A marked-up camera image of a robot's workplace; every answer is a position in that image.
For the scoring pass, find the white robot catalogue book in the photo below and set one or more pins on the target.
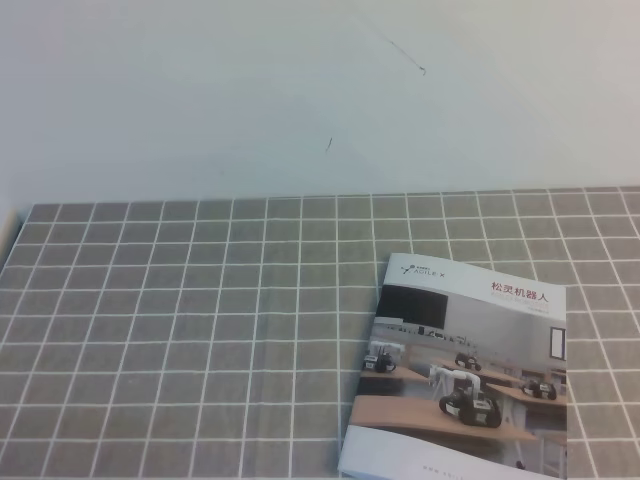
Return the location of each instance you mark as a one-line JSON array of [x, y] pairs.
[[464, 377]]

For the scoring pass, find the grey checked tablecloth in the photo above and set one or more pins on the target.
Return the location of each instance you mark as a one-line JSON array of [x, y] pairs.
[[220, 339]]

